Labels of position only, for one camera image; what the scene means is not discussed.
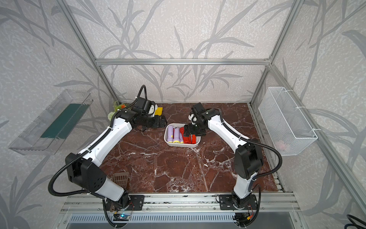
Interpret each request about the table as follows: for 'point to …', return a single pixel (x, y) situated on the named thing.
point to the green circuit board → (121, 217)
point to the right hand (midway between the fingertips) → (188, 133)
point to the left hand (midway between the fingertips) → (161, 123)
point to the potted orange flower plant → (117, 107)
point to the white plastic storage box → (177, 145)
